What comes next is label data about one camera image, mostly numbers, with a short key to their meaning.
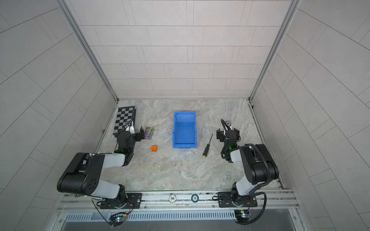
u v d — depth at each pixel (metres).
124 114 1.02
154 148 0.88
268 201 0.67
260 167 0.46
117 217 0.65
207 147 0.89
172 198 0.72
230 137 0.70
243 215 0.68
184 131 0.97
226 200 0.71
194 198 0.72
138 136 0.81
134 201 0.70
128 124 0.75
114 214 0.69
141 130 0.83
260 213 0.66
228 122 0.79
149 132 0.95
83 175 0.44
